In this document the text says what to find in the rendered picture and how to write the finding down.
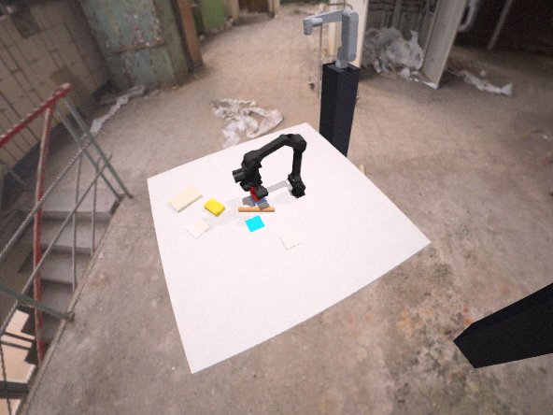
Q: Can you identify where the white flat square pad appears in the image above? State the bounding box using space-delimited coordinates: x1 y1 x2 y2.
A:
186 218 211 239

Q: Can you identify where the yellow flat block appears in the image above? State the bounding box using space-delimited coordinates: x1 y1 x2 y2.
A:
204 198 226 218

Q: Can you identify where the tan wooden flat bar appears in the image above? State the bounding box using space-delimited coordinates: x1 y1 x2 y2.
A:
238 207 275 212

